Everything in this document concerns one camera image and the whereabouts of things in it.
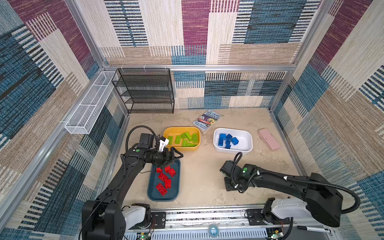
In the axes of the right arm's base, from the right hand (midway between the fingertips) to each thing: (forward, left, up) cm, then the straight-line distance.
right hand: (232, 187), depth 83 cm
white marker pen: (-19, -35, 0) cm, 40 cm away
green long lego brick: (+32, +31, +1) cm, 45 cm away
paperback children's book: (+47, +11, +2) cm, 48 cm away
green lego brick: (+28, +22, 0) cm, 35 cm away
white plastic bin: (+33, -14, +1) cm, 35 cm away
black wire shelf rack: (+63, +55, +18) cm, 86 cm away
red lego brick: (+3, +35, 0) cm, 35 cm away
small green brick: (+33, +27, +3) cm, 43 cm away
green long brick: (+33, +24, +3) cm, 41 cm away
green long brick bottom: (+32, +20, +2) cm, 38 cm away
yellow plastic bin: (+32, +28, +1) cm, 42 cm away
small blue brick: (+33, -3, +2) cm, 33 cm away
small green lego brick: (+32, +36, +1) cm, 48 cm away
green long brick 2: (+28, +26, +2) cm, 38 cm away
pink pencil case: (+31, -30, +1) cm, 43 cm away
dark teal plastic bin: (-2, +32, -2) cm, 32 cm away
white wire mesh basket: (+21, +72, +34) cm, 83 cm away
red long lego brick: (-1, +38, 0) cm, 38 cm away
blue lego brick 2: (+29, +3, +1) cm, 29 cm away
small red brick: (+9, +41, +3) cm, 42 cm away
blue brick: (+27, -1, +1) cm, 27 cm away
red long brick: (+6, +39, 0) cm, 39 cm away
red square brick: (+10, +36, +3) cm, 38 cm away
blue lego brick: (+33, +1, +2) cm, 33 cm away
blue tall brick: (+29, -6, +2) cm, 29 cm away
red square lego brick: (+7, +33, +4) cm, 34 cm away
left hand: (+10, +28, +15) cm, 34 cm away
